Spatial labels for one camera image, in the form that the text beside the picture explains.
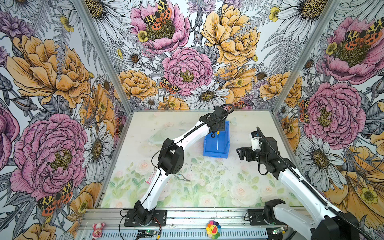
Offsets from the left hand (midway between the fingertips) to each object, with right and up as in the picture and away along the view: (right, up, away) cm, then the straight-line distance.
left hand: (218, 128), depth 96 cm
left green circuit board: (-37, -49, -25) cm, 66 cm away
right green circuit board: (+24, -48, -24) cm, 59 cm away
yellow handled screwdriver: (0, -3, -1) cm, 4 cm away
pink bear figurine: (-59, -45, -27) cm, 79 cm away
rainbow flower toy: (-6, -46, -26) cm, 53 cm away
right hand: (+13, -14, -13) cm, 23 cm away
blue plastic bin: (-4, -11, +10) cm, 16 cm away
